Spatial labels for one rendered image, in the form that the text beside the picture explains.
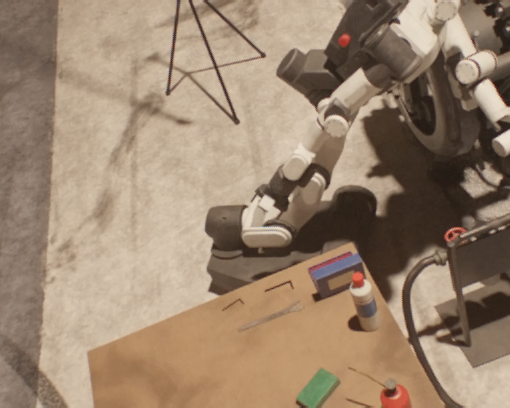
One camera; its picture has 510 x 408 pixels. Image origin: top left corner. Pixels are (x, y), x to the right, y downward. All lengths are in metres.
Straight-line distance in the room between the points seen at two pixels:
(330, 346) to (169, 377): 0.53
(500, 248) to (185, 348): 1.08
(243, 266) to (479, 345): 0.95
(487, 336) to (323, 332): 0.73
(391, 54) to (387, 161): 1.53
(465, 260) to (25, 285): 2.12
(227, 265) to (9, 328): 1.07
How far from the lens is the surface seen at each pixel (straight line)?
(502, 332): 3.04
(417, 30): 2.40
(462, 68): 2.62
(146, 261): 3.70
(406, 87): 3.28
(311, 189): 2.88
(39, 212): 4.29
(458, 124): 2.99
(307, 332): 2.56
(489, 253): 2.73
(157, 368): 2.66
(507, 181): 2.76
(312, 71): 2.58
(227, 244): 3.25
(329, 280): 2.55
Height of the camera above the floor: 2.47
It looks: 41 degrees down
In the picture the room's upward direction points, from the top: 20 degrees counter-clockwise
